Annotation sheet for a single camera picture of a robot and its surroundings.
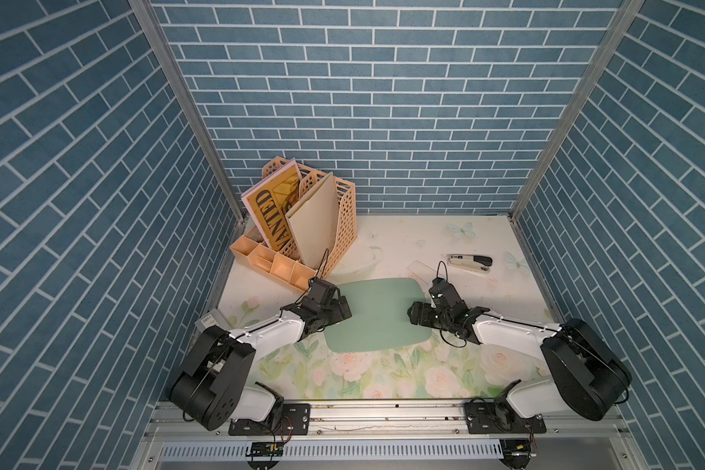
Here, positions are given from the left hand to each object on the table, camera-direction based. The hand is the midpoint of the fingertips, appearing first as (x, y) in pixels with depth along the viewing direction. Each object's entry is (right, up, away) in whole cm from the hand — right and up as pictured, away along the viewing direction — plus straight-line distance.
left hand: (347, 313), depth 90 cm
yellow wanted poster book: (-25, +35, +1) cm, 43 cm away
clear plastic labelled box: (-42, -1, -1) cm, 42 cm away
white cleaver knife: (+26, +12, +14) cm, 32 cm away
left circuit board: (-19, -29, -18) cm, 39 cm away
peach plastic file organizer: (-27, +49, +12) cm, 57 cm away
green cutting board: (+10, 0, -2) cm, 10 cm away
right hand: (+22, -1, +1) cm, 22 cm away
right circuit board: (+43, -29, -20) cm, 55 cm away
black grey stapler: (+43, +15, +12) cm, 47 cm away
